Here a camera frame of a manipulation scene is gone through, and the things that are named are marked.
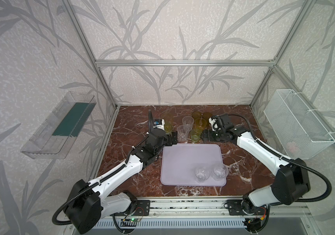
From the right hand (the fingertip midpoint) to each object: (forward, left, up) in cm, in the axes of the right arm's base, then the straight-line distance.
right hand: (205, 135), depth 86 cm
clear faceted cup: (+19, +9, -11) cm, 24 cm away
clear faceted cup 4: (-17, -8, -14) cm, 23 cm away
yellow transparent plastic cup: (+17, 0, -11) cm, 20 cm away
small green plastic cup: (+8, +5, -11) cm, 15 cm away
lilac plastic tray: (-11, +16, -13) cm, 23 cm away
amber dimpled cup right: (+23, -5, -9) cm, 25 cm away
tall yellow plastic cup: (+18, +23, -5) cm, 29 cm away
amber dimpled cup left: (+26, +2, -11) cm, 28 cm away
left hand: (-2, +20, +6) cm, 21 cm away
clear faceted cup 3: (-18, +3, -14) cm, 23 cm away
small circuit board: (-40, +38, -14) cm, 57 cm away
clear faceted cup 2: (+11, +13, -12) cm, 20 cm away
